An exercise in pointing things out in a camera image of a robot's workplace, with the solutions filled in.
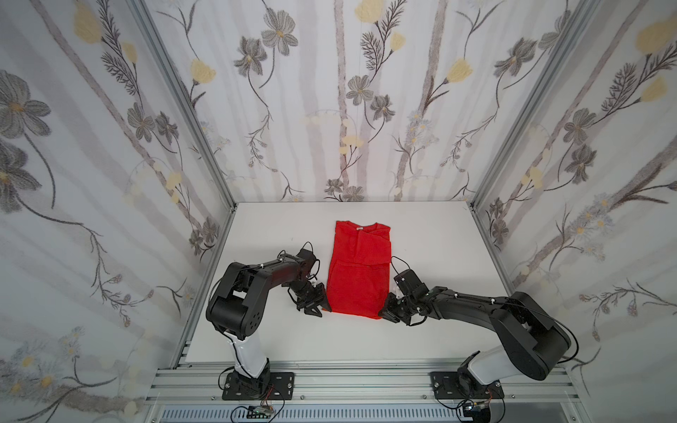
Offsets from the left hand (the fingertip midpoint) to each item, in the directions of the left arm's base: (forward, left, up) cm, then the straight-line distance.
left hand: (330, 310), depth 88 cm
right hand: (0, -17, +1) cm, 17 cm away
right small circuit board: (-29, -41, -1) cm, 51 cm away
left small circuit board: (-28, +19, -1) cm, 34 cm away
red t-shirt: (+16, -11, 0) cm, 20 cm away
